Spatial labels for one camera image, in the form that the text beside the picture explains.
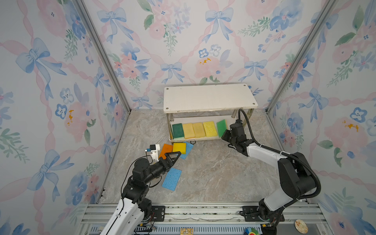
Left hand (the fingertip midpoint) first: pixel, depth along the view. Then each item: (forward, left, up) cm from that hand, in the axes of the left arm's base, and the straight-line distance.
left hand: (179, 156), depth 70 cm
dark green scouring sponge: (+25, +3, -15) cm, 30 cm away
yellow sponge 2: (+27, -11, -14) cm, 33 cm away
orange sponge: (+16, +10, -21) cm, 28 cm away
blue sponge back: (+17, -5, -21) cm, 27 cm away
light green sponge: (+28, -26, -13) cm, 40 cm away
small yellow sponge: (+17, +1, -20) cm, 26 cm away
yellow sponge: (+26, -4, -14) cm, 30 cm away
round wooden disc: (-26, -59, -21) cm, 68 cm away
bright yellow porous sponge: (+27, -19, -14) cm, 36 cm away
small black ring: (+21, -7, -22) cm, 31 cm away
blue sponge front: (-4, +5, -21) cm, 22 cm away
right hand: (+23, -27, -11) cm, 38 cm away
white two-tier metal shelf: (+49, -12, -21) cm, 55 cm away
